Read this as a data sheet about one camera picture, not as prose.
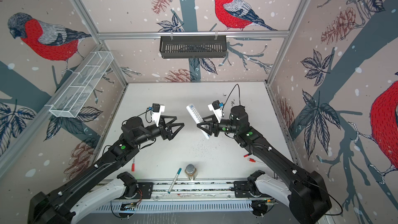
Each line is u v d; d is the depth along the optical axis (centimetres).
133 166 80
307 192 38
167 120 70
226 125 64
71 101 71
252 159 83
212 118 71
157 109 62
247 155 85
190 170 70
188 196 73
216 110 64
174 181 76
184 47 107
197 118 69
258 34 93
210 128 65
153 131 60
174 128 62
